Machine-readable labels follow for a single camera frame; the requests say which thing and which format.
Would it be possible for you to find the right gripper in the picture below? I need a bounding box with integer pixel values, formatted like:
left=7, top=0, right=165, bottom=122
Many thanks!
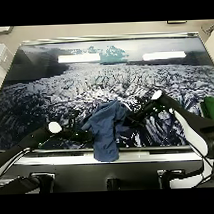
left=125, top=108, right=151, bottom=128

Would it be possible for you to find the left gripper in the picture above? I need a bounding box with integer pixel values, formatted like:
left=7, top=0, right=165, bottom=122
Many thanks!
left=63, top=127, right=94, bottom=145

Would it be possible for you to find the blue garment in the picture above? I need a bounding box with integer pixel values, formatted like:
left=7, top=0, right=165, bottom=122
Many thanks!
left=79, top=98, right=135, bottom=164

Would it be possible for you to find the green garment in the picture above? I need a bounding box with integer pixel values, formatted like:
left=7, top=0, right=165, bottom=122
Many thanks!
left=199, top=95, right=214, bottom=121

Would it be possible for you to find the white box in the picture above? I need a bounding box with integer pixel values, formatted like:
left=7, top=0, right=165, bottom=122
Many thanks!
left=0, top=42, right=17, bottom=100

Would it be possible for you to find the silver frame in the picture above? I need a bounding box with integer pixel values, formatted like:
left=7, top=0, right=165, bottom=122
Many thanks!
left=0, top=142, right=214, bottom=196

